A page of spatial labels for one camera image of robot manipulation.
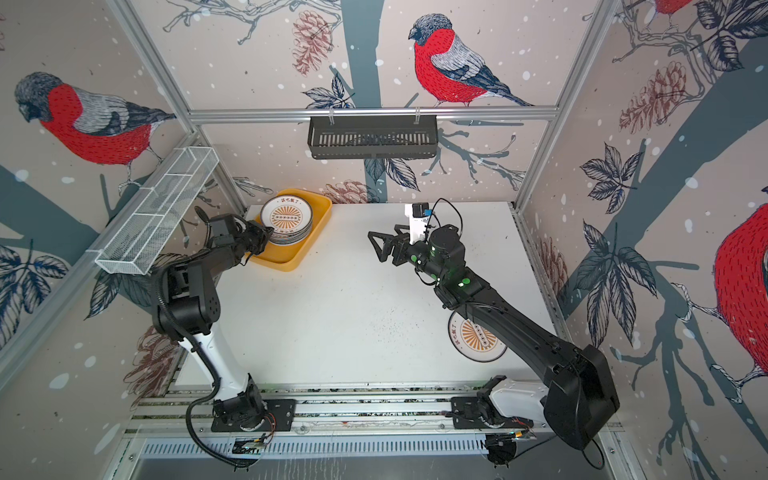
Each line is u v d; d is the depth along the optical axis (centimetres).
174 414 76
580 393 39
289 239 106
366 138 107
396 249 64
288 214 106
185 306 54
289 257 101
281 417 73
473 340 86
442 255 54
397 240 62
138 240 72
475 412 73
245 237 88
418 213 62
